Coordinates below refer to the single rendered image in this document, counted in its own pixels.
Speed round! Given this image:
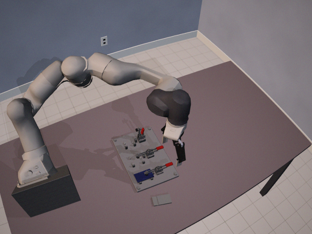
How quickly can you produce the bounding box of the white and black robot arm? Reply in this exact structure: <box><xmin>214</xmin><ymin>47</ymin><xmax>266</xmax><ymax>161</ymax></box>
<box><xmin>7</xmin><ymin>52</ymin><xmax>191</xmax><ymax>188</ymax></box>

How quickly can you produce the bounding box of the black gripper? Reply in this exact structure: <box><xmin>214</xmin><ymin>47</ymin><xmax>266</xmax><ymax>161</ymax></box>
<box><xmin>161</xmin><ymin>124</ymin><xmax>186</xmax><ymax>167</ymax></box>

